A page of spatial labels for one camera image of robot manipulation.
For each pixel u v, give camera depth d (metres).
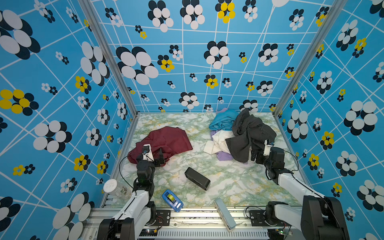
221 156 0.94
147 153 0.71
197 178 0.77
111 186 0.68
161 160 0.79
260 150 0.92
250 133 0.92
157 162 0.77
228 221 0.69
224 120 1.03
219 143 0.94
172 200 0.75
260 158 0.79
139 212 0.54
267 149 0.79
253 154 0.82
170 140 0.98
